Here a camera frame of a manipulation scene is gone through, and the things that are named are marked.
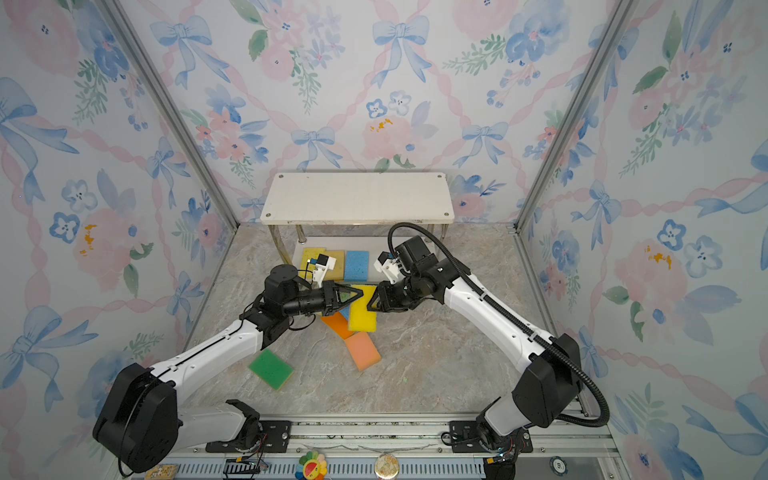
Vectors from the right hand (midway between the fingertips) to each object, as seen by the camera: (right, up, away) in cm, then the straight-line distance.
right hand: (371, 305), depth 74 cm
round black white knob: (+44, -37, -4) cm, 58 cm away
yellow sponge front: (-3, -3, -2) cm, 4 cm away
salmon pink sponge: (-3, -16, +13) cm, 21 cm away
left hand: (-2, +3, -2) cm, 4 cm away
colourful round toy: (-13, -36, -5) cm, 39 cm away
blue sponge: (-6, +8, +23) cm, 26 cm away
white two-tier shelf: (-1, +24, +2) cm, 24 cm away
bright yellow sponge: (-23, +13, +29) cm, 39 cm away
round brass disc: (+4, -37, -4) cm, 38 cm away
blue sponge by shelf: (-6, -1, -2) cm, 7 cm away
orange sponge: (-11, -9, +17) cm, 22 cm away
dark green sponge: (-29, -19, +9) cm, 36 cm away
